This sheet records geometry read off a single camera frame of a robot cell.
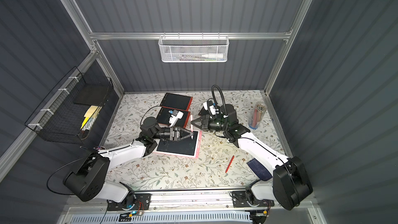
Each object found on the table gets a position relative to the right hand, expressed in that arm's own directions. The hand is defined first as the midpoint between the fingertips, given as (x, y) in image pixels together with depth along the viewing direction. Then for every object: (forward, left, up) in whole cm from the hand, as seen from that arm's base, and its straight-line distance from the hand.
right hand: (194, 123), depth 72 cm
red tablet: (+38, +17, -27) cm, 49 cm away
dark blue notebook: (-14, -35, -24) cm, 45 cm away
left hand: (-7, 0, -2) cm, 7 cm away
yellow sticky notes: (+4, +51, +2) cm, 51 cm away
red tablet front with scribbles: (+4, +15, +1) cm, 15 cm away
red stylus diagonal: (-10, -19, -26) cm, 33 cm away
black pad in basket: (+17, +55, +2) cm, 58 cm away
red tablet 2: (+28, -4, -27) cm, 39 cm away
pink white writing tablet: (0, +6, -25) cm, 26 cm away
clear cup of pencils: (+14, -36, -12) cm, 40 cm away
